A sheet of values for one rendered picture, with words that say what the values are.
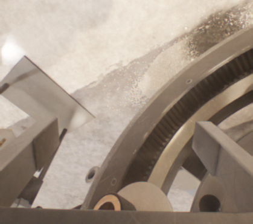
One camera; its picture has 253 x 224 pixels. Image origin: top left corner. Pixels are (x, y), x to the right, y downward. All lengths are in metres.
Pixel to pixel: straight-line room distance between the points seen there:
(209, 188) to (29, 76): 0.79
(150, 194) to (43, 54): 0.69
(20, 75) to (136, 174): 0.73
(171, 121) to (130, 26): 0.41
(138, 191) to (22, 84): 0.80
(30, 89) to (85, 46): 0.37
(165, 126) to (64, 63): 0.56
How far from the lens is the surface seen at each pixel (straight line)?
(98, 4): 0.67
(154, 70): 0.72
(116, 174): 0.31
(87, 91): 0.84
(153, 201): 0.24
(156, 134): 0.34
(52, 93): 0.91
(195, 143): 0.17
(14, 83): 0.98
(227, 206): 0.35
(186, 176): 0.77
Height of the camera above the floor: 0.63
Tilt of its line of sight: 51 degrees down
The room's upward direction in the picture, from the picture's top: 168 degrees counter-clockwise
